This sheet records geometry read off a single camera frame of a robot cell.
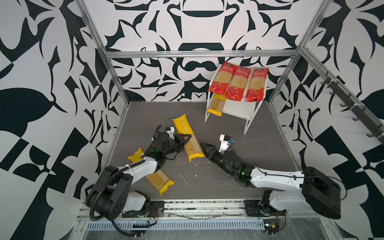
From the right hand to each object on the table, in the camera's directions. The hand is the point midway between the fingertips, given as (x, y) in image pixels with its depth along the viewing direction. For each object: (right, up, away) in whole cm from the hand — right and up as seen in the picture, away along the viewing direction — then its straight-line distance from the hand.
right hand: (201, 145), depth 74 cm
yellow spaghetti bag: (-10, +8, +11) cm, 17 cm away
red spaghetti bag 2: (+20, +32, +7) cm, 38 cm away
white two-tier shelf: (+30, +17, +17) cm, 39 cm away
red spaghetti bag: (+12, +35, +10) cm, 39 cm away
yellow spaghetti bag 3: (-22, -20, +7) cm, 31 cm away
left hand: (-4, +5, +6) cm, 9 cm away
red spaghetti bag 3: (+29, +28, +4) cm, 40 cm away
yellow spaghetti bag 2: (+11, +21, +20) cm, 31 cm away
